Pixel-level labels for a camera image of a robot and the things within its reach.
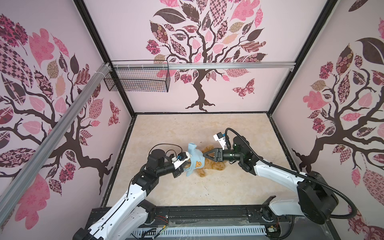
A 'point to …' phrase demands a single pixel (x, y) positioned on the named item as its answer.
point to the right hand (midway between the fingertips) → (205, 154)
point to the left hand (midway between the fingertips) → (188, 162)
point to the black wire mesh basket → (140, 80)
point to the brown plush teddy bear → (209, 164)
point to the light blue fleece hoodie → (197, 160)
